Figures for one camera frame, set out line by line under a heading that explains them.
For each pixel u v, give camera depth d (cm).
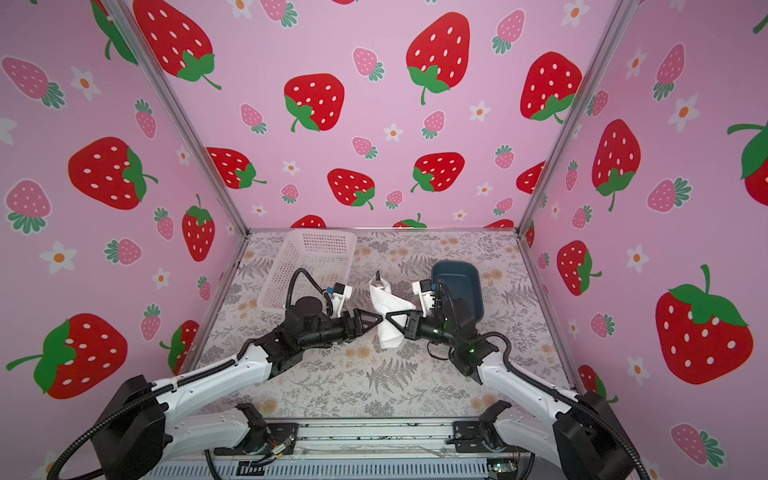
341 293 73
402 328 71
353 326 67
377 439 75
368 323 73
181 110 86
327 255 111
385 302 75
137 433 40
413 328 67
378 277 80
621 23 70
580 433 40
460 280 104
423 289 71
